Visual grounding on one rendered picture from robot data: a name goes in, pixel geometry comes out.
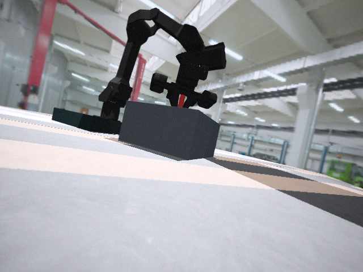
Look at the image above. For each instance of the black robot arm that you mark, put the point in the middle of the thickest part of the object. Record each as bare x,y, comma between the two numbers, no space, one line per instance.
197,54

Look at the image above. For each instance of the dark red peg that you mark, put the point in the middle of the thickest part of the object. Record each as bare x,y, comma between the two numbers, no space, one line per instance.
181,101

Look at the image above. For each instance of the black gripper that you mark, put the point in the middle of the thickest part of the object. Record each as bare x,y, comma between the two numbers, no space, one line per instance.
183,87

